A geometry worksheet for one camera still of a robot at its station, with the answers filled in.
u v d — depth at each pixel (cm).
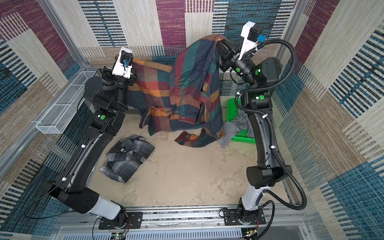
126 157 90
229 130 94
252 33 38
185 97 65
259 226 70
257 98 46
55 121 70
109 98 43
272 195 47
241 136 97
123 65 44
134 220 73
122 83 49
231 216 74
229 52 46
